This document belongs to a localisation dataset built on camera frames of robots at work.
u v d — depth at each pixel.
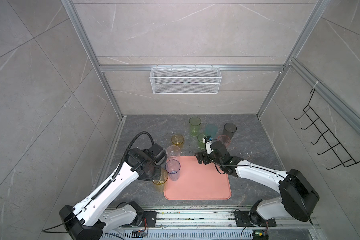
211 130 1.07
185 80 1.01
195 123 0.98
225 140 1.01
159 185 0.66
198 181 0.85
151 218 0.73
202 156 0.76
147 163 0.47
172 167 0.80
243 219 0.73
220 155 0.65
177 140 1.00
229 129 0.96
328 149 0.65
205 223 0.73
